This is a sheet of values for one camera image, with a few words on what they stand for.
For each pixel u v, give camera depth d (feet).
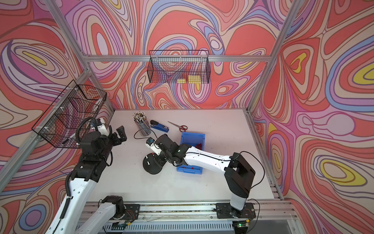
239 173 1.43
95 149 1.66
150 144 2.22
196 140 3.07
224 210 2.41
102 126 1.97
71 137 2.38
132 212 2.38
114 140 2.06
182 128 3.54
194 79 2.98
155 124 3.49
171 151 1.96
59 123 2.32
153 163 2.59
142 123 3.06
